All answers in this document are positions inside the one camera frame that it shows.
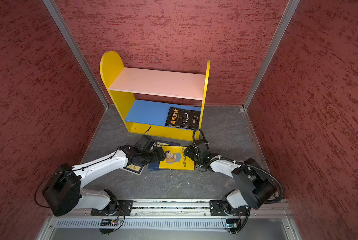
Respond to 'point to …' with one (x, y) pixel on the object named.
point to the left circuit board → (108, 222)
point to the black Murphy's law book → (183, 118)
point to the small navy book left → (135, 168)
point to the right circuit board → (232, 223)
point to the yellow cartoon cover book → (176, 159)
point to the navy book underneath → (154, 166)
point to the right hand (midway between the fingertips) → (186, 156)
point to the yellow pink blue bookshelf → (147, 116)
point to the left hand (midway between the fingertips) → (159, 161)
